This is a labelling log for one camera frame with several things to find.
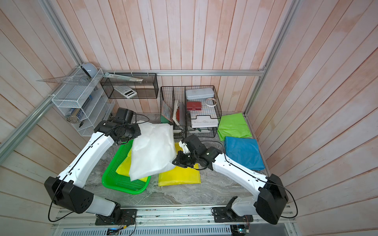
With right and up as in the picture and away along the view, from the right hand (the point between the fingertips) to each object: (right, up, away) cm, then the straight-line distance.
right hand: (172, 162), depth 74 cm
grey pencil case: (+14, +42, +29) cm, 53 cm away
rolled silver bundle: (-51, +25, +2) cm, 57 cm away
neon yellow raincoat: (-30, -7, +12) cm, 33 cm away
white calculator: (-33, +42, +23) cm, 58 cm away
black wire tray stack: (+18, +28, +19) cm, 39 cm away
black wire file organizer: (-2, +32, +33) cm, 46 cm away
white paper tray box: (+19, +22, +16) cm, 33 cm away
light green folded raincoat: (+43, +19, +34) cm, 58 cm away
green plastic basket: (-34, -14, +11) cm, 38 cm away
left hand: (-19, +14, +5) cm, 24 cm away
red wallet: (+14, +32, +19) cm, 40 cm away
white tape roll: (+24, +33, +24) cm, 47 cm away
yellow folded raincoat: (+3, -11, +11) cm, 16 cm away
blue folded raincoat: (+47, +2, +22) cm, 51 cm away
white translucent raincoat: (-11, +5, +2) cm, 12 cm away
